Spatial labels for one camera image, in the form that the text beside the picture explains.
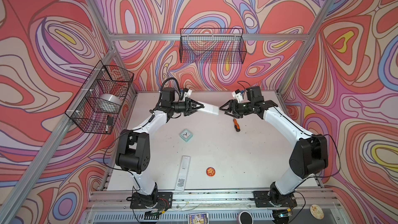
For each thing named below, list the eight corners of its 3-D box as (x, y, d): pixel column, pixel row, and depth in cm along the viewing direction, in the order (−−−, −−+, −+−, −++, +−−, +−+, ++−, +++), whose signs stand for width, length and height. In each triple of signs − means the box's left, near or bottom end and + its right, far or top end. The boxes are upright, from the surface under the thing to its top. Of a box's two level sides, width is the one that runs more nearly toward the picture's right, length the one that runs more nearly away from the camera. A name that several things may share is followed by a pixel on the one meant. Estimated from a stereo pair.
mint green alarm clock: (185, 142, 94) (185, 141, 93) (178, 134, 98) (178, 133, 96) (193, 136, 97) (193, 135, 96) (186, 129, 101) (186, 127, 99)
